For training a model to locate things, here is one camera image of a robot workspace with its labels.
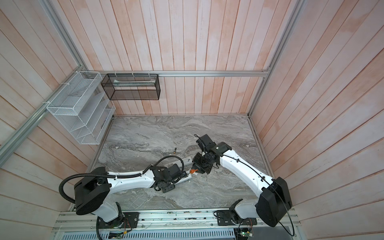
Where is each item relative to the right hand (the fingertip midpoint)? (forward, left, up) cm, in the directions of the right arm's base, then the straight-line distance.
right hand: (191, 168), depth 77 cm
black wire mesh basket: (+56, +43, +12) cm, 72 cm away
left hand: (-4, +14, -12) cm, 19 cm away
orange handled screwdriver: (-1, -1, -1) cm, 2 cm away
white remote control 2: (+9, +3, -10) cm, 14 cm away
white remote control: (0, +1, -10) cm, 10 cm away
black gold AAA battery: (+18, +12, -12) cm, 25 cm away
